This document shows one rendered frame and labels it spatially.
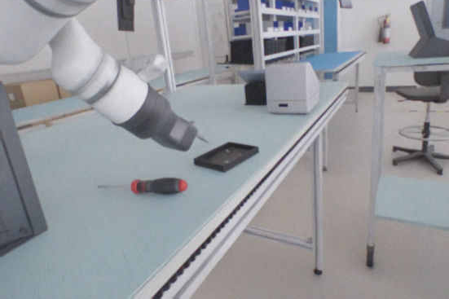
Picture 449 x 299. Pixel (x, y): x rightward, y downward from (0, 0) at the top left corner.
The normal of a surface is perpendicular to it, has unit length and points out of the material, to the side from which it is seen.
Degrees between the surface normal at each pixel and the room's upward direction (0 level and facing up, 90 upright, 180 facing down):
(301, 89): 90
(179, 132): 76
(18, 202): 90
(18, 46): 136
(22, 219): 90
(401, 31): 90
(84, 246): 0
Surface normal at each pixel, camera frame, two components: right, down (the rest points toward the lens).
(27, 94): 0.86, 0.05
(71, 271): -0.11, -0.95
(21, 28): 0.10, 0.87
